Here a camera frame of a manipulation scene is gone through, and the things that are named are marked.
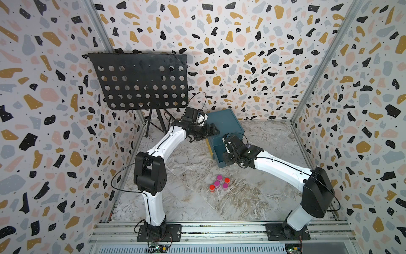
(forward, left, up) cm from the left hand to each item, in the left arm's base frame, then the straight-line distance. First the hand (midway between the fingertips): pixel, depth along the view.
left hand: (215, 133), depth 87 cm
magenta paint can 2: (-22, -5, -19) cm, 30 cm away
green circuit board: (-49, +29, -22) cm, 62 cm away
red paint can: (-24, +2, -18) cm, 30 cm away
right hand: (-10, -6, -6) cm, 13 cm away
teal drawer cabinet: (+7, -7, +1) cm, 9 cm away
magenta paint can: (-21, 0, -19) cm, 28 cm away
